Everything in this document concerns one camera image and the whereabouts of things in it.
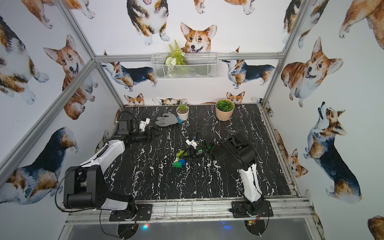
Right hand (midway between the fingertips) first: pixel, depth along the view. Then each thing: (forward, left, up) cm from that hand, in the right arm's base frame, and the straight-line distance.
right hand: (181, 160), depth 88 cm
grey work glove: (+33, +13, -2) cm, 35 cm away
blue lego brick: (-1, -1, -1) cm, 2 cm away
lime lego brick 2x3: (+5, +1, -1) cm, 6 cm away
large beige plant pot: (+34, -28, +7) cm, 45 cm away
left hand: (+11, +9, +13) cm, 20 cm away
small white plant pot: (+35, +1, +4) cm, 35 cm away
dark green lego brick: (-2, +2, -2) cm, 3 cm away
